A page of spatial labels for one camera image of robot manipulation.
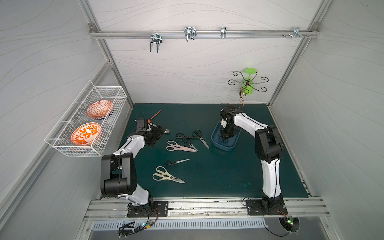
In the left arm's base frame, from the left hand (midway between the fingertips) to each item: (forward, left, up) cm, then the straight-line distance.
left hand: (163, 133), depth 92 cm
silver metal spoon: (+7, 0, -9) cm, 11 cm away
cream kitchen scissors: (-23, -2, -9) cm, 24 cm away
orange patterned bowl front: (-17, +27, +24) cm, 39 cm away
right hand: (+4, -41, -7) cm, 42 cm away
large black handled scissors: (+4, -10, -9) cm, 14 cm away
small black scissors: (-1, -16, -10) cm, 18 cm away
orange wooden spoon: (+17, +15, -10) cm, 25 cm away
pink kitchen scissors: (-4, -6, -9) cm, 11 cm away
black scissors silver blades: (+5, -21, -9) cm, 24 cm away
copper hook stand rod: (+24, -52, +21) cm, 61 cm away
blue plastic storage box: (-6, -41, -4) cm, 41 cm away
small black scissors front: (-16, -5, -9) cm, 19 cm away
